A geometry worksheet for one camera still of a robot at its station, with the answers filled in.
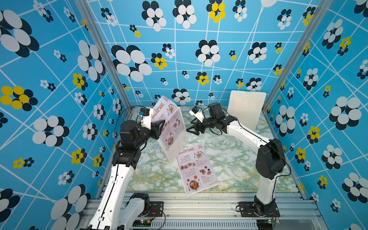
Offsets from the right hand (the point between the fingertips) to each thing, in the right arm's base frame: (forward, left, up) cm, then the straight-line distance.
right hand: (191, 124), depth 84 cm
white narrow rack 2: (+15, -36, -1) cm, 39 cm away
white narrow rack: (-7, +12, -20) cm, 25 cm away
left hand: (-8, +14, +14) cm, 22 cm away
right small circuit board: (-46, -37, -21) cm, 63 cm away
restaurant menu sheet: (-2, +13, +13) cm, 19 cm away
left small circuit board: (-47, +26, -23) cm, 58 cm away
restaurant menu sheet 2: (-20, -3, -21) cm, 29 cm away
